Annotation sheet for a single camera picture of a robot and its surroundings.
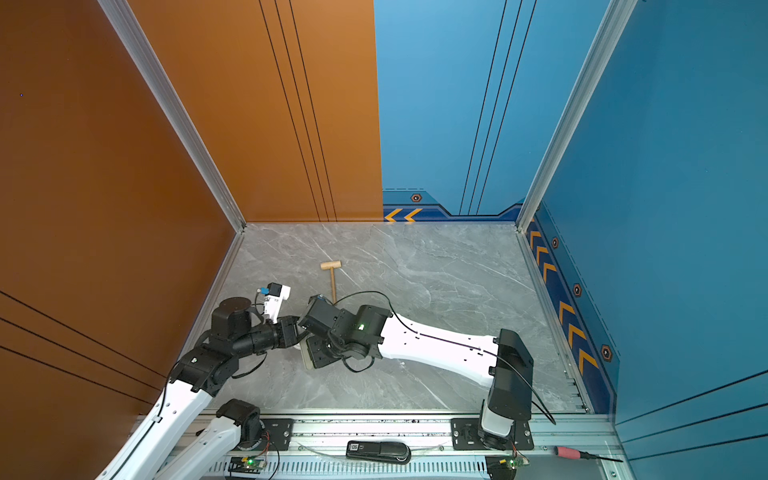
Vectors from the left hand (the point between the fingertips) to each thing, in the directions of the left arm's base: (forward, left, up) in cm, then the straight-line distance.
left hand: (316, 322), depth 72 cm
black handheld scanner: (-24, -17, -15) cm, 33 cm away
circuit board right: (-26, -45, -21) cm, 56 cm away
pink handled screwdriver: (-24, -63, -18) cm, 69 cm away
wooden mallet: (+31, +4, -18) cm, 36 cm away
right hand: (-8, 0, -2) cm, 8 cm away
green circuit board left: (-27, +16, -21) cm, 38 cm away
